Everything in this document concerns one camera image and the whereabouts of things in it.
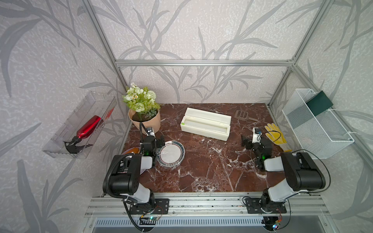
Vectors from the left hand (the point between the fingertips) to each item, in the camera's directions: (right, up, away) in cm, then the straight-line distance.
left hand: (154, 135), depth 94 cm
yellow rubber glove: (+85, -2, +8) cm, 86 cm away
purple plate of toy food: (-12, -10, -3) cm, 16 cm away
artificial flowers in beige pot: (-3, +17, -11) cm, 20 cm away
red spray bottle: (-23, 0, -36) cm, 42 cm away
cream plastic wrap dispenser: (+39, +6, +5) cm, 39 cm away
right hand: (+63, 0, 0) cm, 63 cm away
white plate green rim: (+12, -13, -1) cm, 17 cm away
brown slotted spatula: (+65, +13, +18) cm, 68 cm away
